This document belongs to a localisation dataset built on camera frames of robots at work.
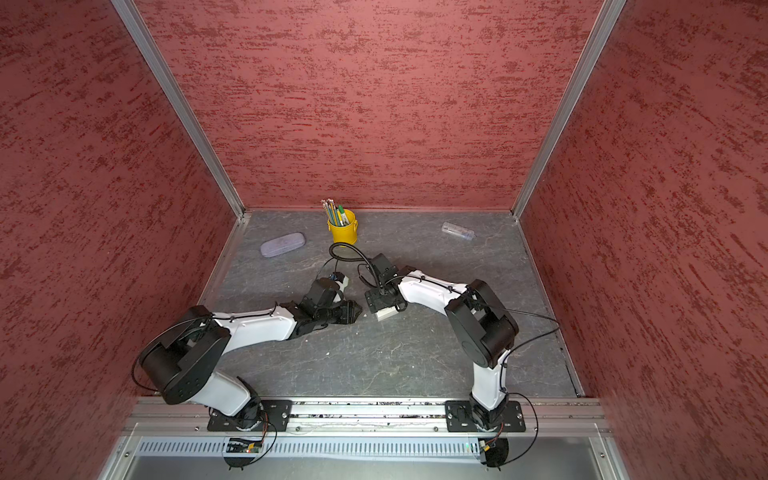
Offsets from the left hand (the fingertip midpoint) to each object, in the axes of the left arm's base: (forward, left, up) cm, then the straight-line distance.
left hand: (355, 314), depth 90 cm
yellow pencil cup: (+30, +5, +3) cm, 30 cm away
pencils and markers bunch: (+33, +9, +10) cm, 35 cm away
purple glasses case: (+26, +29, +1) cm, 39 cm away
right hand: (+4, -9, 0) cm, 9 cm away
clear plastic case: (+36, -37, -1) cm, 52 cm away
